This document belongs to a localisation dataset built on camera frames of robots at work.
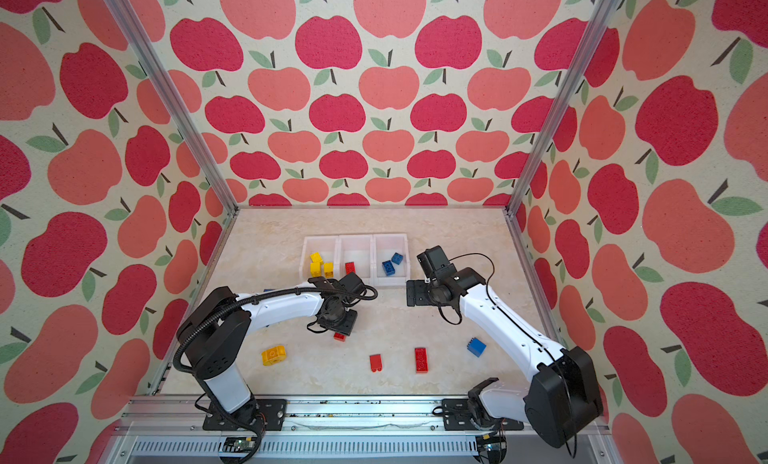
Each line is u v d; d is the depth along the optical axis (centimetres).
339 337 86
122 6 71
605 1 70
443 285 57
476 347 84
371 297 75
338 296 67
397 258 104
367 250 103
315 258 104
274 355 80
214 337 47
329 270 98
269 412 75
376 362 82
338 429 73
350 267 101
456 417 73
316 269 99
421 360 81
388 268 101
